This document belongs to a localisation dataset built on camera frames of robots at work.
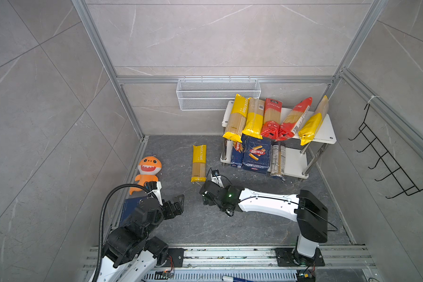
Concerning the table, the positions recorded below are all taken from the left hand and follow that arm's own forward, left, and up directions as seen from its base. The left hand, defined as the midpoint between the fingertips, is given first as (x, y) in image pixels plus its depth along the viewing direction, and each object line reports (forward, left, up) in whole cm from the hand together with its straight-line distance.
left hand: (174, 194), depth 69 cm
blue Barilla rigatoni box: (+27, -41, -10) cm, 50 cm away
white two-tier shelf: (+29, -68, -18) cm, 76 cm away
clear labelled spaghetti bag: (+27, -53, -13) cm, 61 cm away
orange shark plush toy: (+24, +20, -15) cm, 34 cm away
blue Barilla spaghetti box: (+29, -30, -13) cm, 43 cm away
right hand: (+7, -15, -13) cm, 21 cm away
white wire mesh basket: (+58, -18, +8) cm, 61 cm away
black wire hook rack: (0, -83, +12) cm, 84 cm away
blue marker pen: (-27, -22, -20) cm, 40 cm away
